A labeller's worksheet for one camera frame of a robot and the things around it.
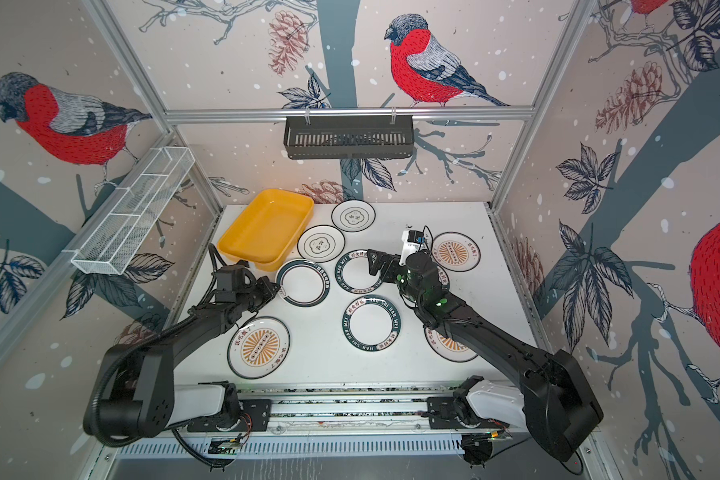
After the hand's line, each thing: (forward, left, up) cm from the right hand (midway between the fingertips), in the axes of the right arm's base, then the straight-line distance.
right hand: (377, 256), depth 80 cm
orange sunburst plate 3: (-18, +34, -21) cm, 44 cm away
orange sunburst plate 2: (-15, -20, -23) cm, 34 cm away
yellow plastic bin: (+26, +44, -19) cm, 55 cm away
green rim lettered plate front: (-10, +2, -20) cm, 23 cm away
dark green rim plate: (+3, +25, -20) cm, 32 cm away
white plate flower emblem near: (+21, +22, -20) cm, 37 cm away
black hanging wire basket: (+48, +12, +7) cm, 50 cm away
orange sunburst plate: (+19, -28, -22) cm, 40 cm away
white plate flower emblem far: (+35, +11, -20) cm, 41 cm away
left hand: (-2, +30, -12) cm, 32 cm away
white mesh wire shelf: (-2, +65, +12) cm, 66 cm away
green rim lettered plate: (+9, +9, -21) cm, 25 cm away
